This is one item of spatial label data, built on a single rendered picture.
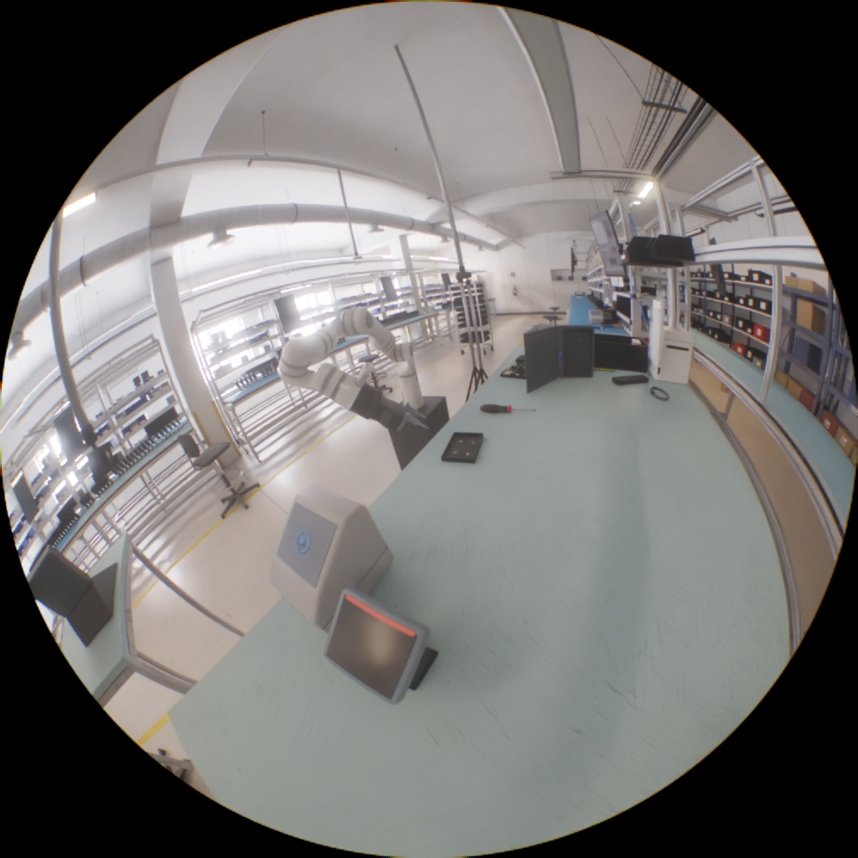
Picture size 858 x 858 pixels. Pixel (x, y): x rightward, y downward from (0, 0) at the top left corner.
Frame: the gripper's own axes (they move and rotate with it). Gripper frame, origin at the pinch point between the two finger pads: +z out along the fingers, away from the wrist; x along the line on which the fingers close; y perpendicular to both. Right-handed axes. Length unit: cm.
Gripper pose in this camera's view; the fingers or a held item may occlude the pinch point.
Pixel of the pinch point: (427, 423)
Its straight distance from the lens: 61.0
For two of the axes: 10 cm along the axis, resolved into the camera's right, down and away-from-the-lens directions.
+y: -5.5, 7.5, 3.6
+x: 0.9, 4.8, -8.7
